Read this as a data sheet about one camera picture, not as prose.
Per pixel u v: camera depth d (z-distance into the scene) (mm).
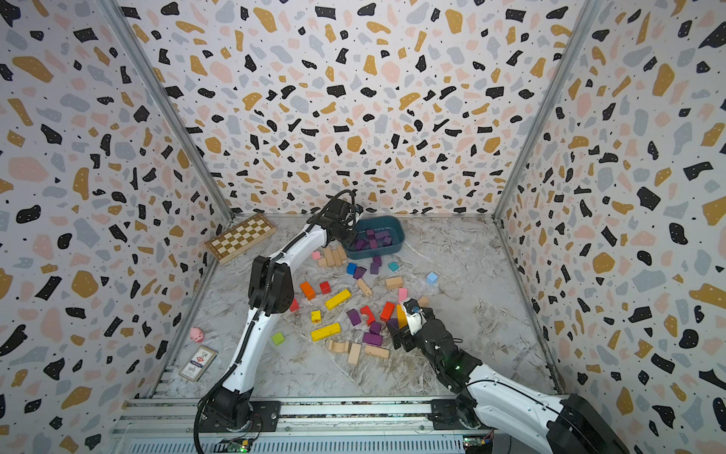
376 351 855
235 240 1097
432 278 1003
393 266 1065
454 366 630
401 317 901
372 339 875
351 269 1032
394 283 1003
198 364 814
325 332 880
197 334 865
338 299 965
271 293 672
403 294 982
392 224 1146
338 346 849
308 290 959
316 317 900
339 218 877
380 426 731
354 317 923
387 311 931
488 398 557
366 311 923
